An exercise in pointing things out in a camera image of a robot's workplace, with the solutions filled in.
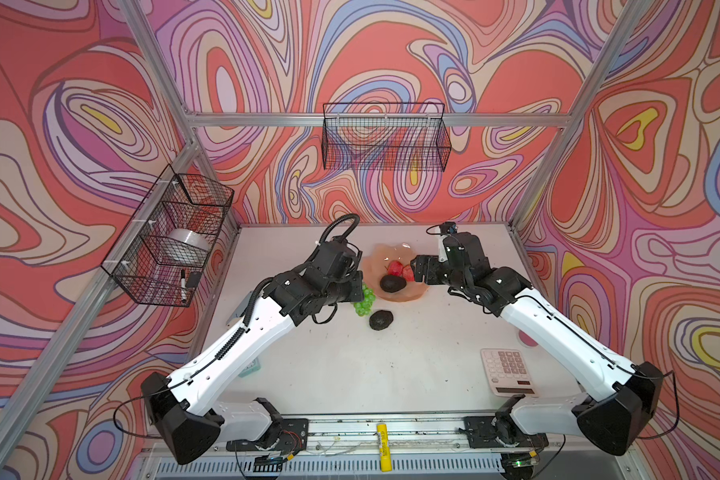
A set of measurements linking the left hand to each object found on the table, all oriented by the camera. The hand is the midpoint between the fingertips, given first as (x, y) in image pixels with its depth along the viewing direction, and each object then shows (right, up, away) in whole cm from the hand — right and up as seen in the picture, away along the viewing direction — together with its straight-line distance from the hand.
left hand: (367, 281), depth 72 cm
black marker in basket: (-45, -1, 0) cm, 45 cm away
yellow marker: (+4, -41, -3) cm, 41 cm away
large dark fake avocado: (+9, -3, +25) cm, 27 cm away
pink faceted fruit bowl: (+3, +2, +33) cm, 33 cm away
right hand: (+16, +3, +6) cm, 17 cm away
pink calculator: (+40, -27, +10) cm, 49 cm away
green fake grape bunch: (-1, -7, +2) cm, 7 cm away
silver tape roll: (-43, +9, -2) cm, 44 cm away
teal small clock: (-32, -25, +11) cm, 42 cm away
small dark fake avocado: (+4, -13, +17) cm, 22 cm away
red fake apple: (+10, +2, +29) cm, 31 cm away
